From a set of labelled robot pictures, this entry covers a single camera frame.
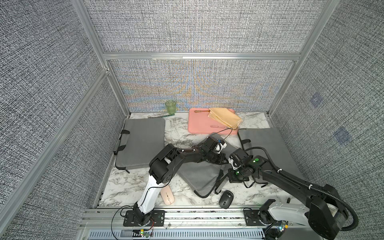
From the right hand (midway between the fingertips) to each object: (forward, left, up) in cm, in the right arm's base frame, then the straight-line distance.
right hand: (228, 176), depth 81 cm
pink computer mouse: (-9, +33, -4) cm, 34 cm away
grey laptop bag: (-1, +13, -2) cm, 13 cm away
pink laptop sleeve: (+41, +14, -5) cm, 44 cm away
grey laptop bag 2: (+27, +56, -6) cm, 62 cm away
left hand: (+10, -3, -3) cm, 10 cm away
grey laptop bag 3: (+27, -33, -5) cm, 43 cm away
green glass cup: (+55, +36, -1) cm, 65 cm away
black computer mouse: (-11, +2, -4) cm, 12 cm away
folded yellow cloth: (+50, -7, -7) cm, 51 cm away
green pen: (+51, +38, -6) cm, 64 cm away
